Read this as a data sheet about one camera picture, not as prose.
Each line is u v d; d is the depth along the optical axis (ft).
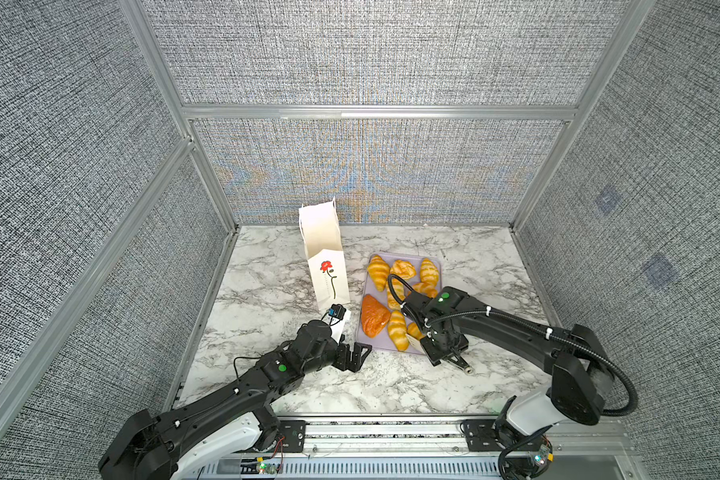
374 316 2.97
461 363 2.26
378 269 3.36
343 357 2.22
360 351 2.27
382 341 2.98
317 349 2.02
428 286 3.28
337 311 2.26
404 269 3.32
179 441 1.40
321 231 2.91
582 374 1.34
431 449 2.39
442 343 2.18
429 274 3.29
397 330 2.88
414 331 2.84
